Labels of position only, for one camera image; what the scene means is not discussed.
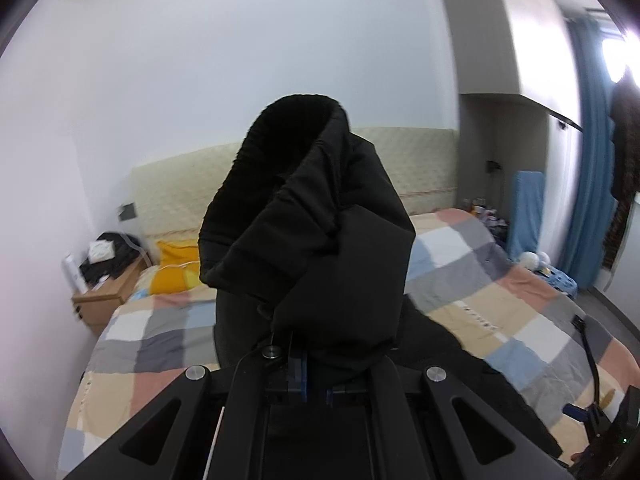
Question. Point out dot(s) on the black bag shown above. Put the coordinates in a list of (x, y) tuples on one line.
[(117, 255)]

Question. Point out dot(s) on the white tissue box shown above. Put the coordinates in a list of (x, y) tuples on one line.
[(100, 251)]

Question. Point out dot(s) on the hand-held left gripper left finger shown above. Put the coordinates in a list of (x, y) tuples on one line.
[(215, 420)]

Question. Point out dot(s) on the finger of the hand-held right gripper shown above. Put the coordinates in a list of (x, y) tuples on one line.
[(575, 410)]

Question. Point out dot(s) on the checked patchwork duvet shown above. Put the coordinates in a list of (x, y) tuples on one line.
[(500, 320)]

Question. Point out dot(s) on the white bottle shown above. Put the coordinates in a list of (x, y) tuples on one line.
[(74, 272)]

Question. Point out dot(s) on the cream quilted headboard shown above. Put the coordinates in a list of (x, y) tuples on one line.
[(425, 170)]

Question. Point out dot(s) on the yellow pillow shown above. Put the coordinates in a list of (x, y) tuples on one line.
[(172, 272)]

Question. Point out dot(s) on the blue plastic basket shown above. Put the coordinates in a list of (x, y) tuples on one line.
[(557, 280)]

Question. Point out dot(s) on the wooden nightstand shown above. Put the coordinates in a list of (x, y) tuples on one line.
[(102, 300)]

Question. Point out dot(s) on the small items on bedside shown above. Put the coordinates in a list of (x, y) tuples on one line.
[(485, 212)]

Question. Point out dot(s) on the grey wall socket panel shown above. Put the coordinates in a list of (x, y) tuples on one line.
[(126, 211)]

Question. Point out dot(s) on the blue curtain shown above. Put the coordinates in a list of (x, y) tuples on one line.
[(585, 185)]

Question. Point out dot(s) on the black puffer jacket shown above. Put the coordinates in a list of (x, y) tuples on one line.
[(310, 240)]

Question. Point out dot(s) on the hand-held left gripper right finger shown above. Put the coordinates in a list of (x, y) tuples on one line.
[(425, 425)]

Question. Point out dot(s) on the brown patterned hanging cloth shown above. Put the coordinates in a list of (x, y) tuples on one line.
[(616, 235)]

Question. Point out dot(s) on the blue towel on chair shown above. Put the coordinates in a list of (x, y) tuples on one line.
[(525, 215)]

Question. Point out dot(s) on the grey white wardrobe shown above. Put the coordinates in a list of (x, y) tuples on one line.
[(500, 35)]

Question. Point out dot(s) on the black wall plug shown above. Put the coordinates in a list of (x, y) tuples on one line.
[(495, 166)]

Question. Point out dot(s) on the dark hanging clothes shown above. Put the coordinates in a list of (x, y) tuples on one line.
[(625, 135)]

